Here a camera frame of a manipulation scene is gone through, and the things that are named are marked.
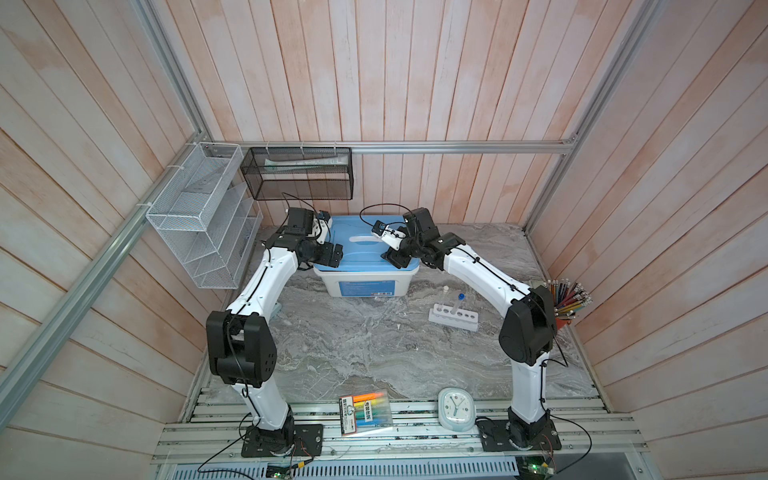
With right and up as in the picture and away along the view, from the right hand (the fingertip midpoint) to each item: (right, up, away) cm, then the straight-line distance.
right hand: (388, 244), depth 90 cm
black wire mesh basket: (-27, +22, +1) cm, 35 cm away
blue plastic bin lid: (-8, -2, 0) cm, 8 cm away
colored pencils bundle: (+51, -16, -7) cm, 54 cm away
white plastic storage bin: (-7, -13, +3) cm, 15 cm away
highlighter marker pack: (-6, -45, -14) cm, 47 cm away
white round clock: (+18, -44, -14) cm, 49 cm away
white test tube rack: (+23, -23, +1) cm, 33 cm away
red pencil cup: (+50, -23, -6) cm, 55 cm away
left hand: (-18, -3, -1) cm, 19 cm away
